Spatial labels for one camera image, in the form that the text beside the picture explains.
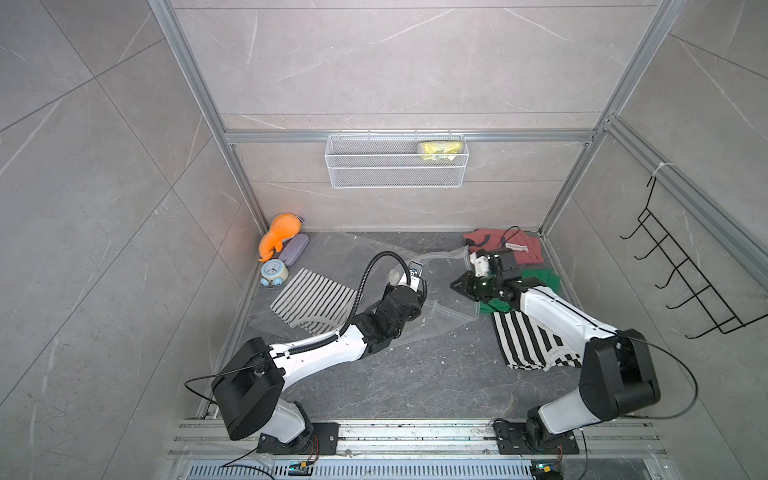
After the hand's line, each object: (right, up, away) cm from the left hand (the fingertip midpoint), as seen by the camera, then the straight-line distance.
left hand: (414, 277), depth 80 cm
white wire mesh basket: (-4, +38, +21) cm, 44 cm away
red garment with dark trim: (+46, +9, +32) cm, 56 cm away
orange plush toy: (-48, +17, +34) cm, 61 cm away
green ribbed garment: (+21, -7, -5) cm, 22 cm away
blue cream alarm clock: (-48, 0, +23) cm, 53 cm away
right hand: (+13, -3, +8) cm, 15 cm away
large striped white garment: (-32, -10, +18) cm, 38 cm away
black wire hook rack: (+62, +2, -13) cm, 63 cm away
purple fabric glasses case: (-44, +8, +31) cm, 54 cm away
